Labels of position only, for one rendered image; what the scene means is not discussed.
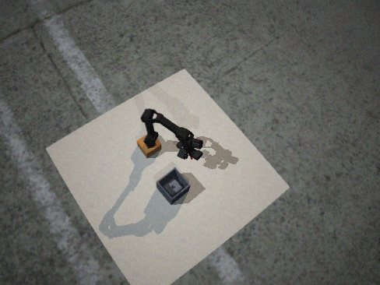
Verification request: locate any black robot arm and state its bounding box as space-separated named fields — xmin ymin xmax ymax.
xmin=141 ymin=108 xmax=203 ymax=160

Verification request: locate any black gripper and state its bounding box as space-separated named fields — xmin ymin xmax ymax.
xmin=176 ymin=141 xmax=203 ymax=160

